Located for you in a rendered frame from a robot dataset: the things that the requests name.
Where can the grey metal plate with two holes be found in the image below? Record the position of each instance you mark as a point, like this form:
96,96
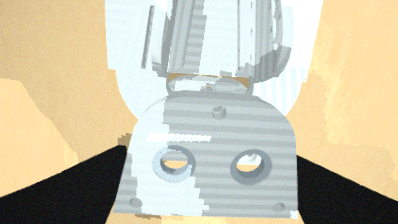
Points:
214,139

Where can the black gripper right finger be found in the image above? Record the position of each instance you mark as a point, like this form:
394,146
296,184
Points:
325,197

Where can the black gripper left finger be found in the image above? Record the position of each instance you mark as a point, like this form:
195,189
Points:
81,194

